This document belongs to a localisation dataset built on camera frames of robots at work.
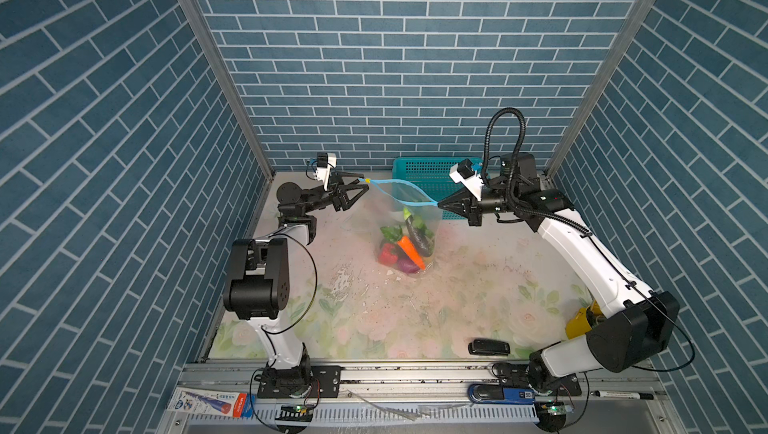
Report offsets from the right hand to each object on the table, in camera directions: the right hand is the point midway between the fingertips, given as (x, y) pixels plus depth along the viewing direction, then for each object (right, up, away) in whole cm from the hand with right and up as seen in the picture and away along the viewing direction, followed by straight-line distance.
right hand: (440, 199), depth 72 cm
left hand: (-19, +3, +7) cm, 21 cm away
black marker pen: (+45, -48, 0) cm, 65 cm away
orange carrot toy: (-8, -13, +12) cm, 19 cm away
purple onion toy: (-8, -20, +16) cm, 27 cm away
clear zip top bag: (-14, -4, +21) cm, 25 cm away
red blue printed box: (-54, -48, -2) cm, 73 cm away
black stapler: (+15, -41, +10) cm, 45 cm away
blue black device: (+15, -50, +3) cm, 52 cm away
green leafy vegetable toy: (-12, -10, +10) cm, 18 cm away
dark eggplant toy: (-4, -12, +12) cm, 17 cm away
